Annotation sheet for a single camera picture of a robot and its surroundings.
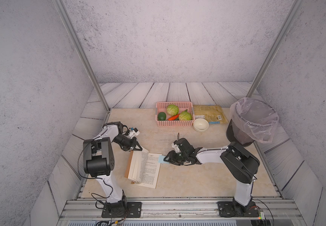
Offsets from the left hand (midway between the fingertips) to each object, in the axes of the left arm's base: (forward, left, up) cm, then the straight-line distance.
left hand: (141, 148), depth 89 cm
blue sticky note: (-5, -12, -5) cm, 14 cm away
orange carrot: (+29, -22, -4) cm, 37 cm away
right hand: (-7, -15, -4) cm, 17 cm away
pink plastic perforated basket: (+41, -13, -3) cm, 43 cm away
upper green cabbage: (+33, -21, 0) cm, 39 cm away
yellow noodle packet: (+32, -55, -5) cm, 64 cm away
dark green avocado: (+30, -12, -3) cm, 32 cm away
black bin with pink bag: (+15, -72, +8) cm, 74 cm away
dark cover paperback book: (-12, -2, -2) cm, 12 cm away
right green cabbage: (+27, -30, 0) cm, 40 cm away
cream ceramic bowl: (+22, -42, -5) cm, 48 cm away
